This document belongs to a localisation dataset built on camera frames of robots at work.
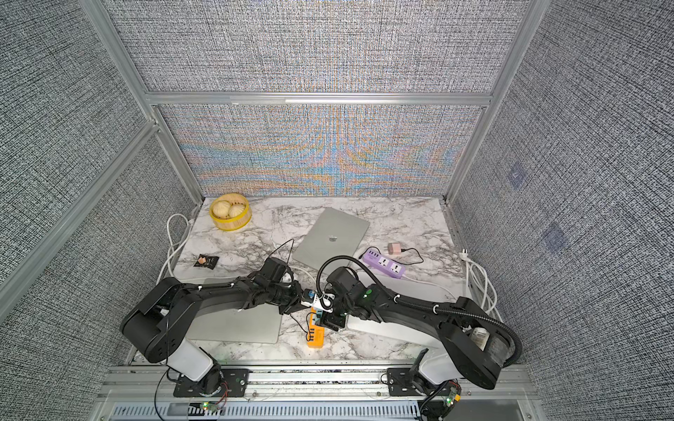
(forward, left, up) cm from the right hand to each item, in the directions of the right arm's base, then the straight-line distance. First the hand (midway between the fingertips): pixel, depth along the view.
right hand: (319, 304), depth 82 cm
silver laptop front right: (-7, -25, -6) cm, 27 cm away
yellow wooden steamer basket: (+36, +35, -4) cm, 50 cm away
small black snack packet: (+19, +43, -6) cm, 47 cm away
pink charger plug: (+24, -28, -5) cm, 37 cm away
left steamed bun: (+42, +43, -2) cm, 60 cm away
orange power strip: (-8, +1, -4) cm, 9 cm away
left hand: (+2, 0, -2) cm, 3 cm away
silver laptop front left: (-4, +20, -5) cm, 21 cm away
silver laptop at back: (+29, -4, -7) cm, 30 cm away
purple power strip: (+17, -23, -4) cm, 29 cm away
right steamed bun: (+40, +36, -1) cm, 54 cm away
